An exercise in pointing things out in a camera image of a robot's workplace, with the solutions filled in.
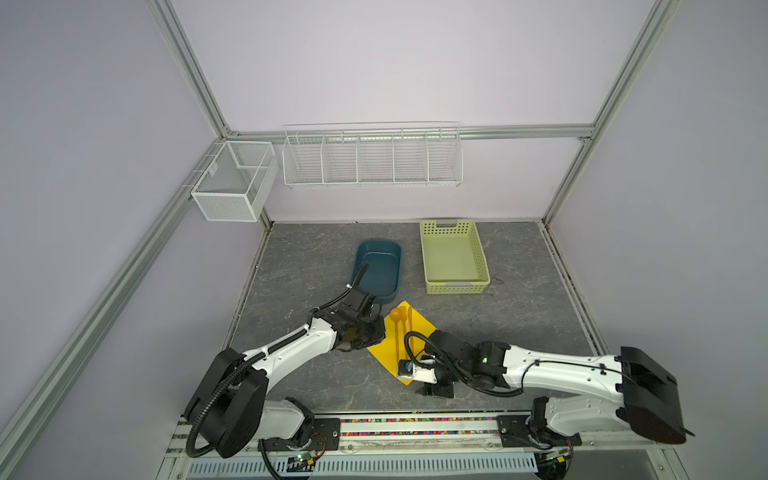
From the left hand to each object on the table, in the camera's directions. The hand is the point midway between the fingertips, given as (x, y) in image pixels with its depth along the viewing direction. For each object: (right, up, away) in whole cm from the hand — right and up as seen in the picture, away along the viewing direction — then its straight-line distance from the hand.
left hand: (386, 339), depth 84 cm
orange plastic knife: (+7, +4, +12) cm, 14 cm away
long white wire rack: (-5, +57, +14) cm, 59 cm away
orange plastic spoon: (+2, +5, +10) cm, 12 cm away
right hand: (+8, -8, -7) cm, 13 cm away
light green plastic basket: (+24, +22, +24) cm, 40 cm away
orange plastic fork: (+5, +4, +12) cm, 13 cm away
